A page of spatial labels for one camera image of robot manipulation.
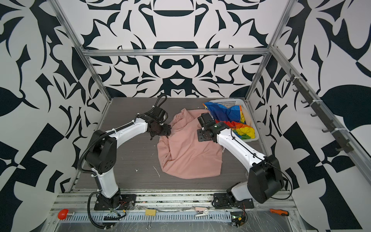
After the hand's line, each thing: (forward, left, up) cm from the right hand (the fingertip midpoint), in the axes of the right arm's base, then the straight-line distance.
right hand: (204, 133), depth 85 cm
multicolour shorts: (+18, -21, -8) cm, 29 cm away
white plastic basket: (+14, -31, -4) cm, 34 cm away
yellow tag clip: (-37, +28, -12) cm, 48 cm away
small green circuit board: (-39, -14, -15) cm, 44 cm away
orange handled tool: (-37, -34, -13) cm, 52 cm away
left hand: (+6, +23, -4) cm, 24 cm away
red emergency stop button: (-37, +69, -8) cm, 79 cm away
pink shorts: (-10, +14, -8) cm, 19 cm away
